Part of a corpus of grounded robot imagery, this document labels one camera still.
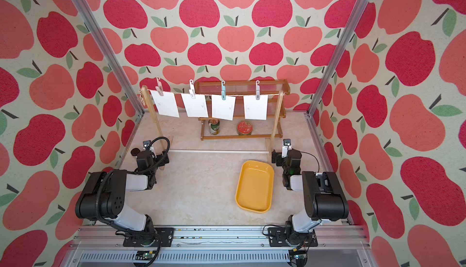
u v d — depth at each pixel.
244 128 1.08
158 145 0.93
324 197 0.47
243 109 0.73
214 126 1.01
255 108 0.72
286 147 0.81
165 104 0.74
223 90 0.66
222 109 0.73
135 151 0.91
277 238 0.73
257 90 0.65
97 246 0.73
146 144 0.82
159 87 0.66
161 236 0.75
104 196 0.46
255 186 0.88
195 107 0.73
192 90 0.66
